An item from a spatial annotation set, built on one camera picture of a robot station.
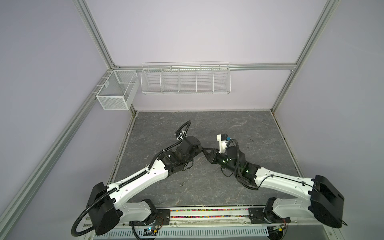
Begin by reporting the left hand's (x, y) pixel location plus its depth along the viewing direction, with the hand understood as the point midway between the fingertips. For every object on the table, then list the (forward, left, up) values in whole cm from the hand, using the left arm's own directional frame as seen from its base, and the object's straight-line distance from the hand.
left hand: (201, 145), depth 76 cm
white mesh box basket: (+46, +53, +2) cm, 71 cm away
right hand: (-3, 0, 0) cm, 3 cm away
